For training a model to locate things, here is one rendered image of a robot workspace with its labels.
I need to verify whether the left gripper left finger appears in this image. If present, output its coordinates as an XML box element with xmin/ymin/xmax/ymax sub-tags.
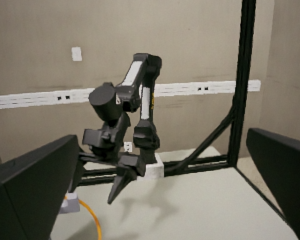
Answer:
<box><xmin>0</xmin><ymin>134</ymin><xmax>80</xmax><ymax>240</ymax></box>

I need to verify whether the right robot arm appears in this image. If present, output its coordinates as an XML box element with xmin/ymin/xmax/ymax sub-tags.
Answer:
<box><xmin>82</xmin><ymin>53</ymin><xmax>162</xmax><ymax>165</ymax></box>

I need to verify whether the orange cable with blue plug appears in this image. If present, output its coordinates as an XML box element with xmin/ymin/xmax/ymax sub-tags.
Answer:
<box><xmin>79</xmin><ymin>199</ymin><xmax>101</xmax><ymax>240</ymax></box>

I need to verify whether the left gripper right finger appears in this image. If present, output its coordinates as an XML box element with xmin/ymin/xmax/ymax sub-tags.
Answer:
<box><xmin>246</xmin><ymin>128</ymin><xmax>300</xmax><ymax>240</ymax></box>

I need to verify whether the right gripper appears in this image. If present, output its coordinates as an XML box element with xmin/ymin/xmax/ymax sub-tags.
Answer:
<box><xmin>68</xmin><ymin>131</ymin><xmax>146</xmax><ymax>205</ymax></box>

